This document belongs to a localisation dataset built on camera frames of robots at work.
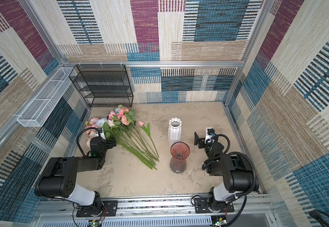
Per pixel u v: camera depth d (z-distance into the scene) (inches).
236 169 18.6
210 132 29.8
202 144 32.4
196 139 32.7
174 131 31.5
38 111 28.3
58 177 18.0
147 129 40.5
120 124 38.7
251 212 28.6
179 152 30.3
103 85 42.9
